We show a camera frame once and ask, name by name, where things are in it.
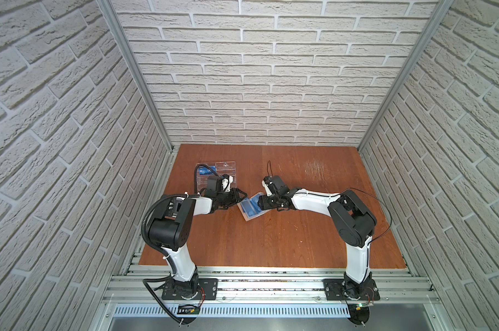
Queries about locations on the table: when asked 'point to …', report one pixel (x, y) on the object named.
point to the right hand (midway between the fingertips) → (265, 202)
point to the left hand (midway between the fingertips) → (248, 193)
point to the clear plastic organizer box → (220, 168)
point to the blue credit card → (251, 206)
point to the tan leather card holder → (244, 214)
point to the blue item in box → (204, 170)
